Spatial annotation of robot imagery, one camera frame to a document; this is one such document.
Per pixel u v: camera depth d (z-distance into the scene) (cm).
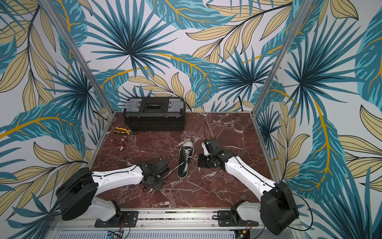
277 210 41
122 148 98
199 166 72
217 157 60
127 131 107
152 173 63
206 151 69
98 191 44
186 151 95
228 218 73
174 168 88
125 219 73
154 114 94
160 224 73
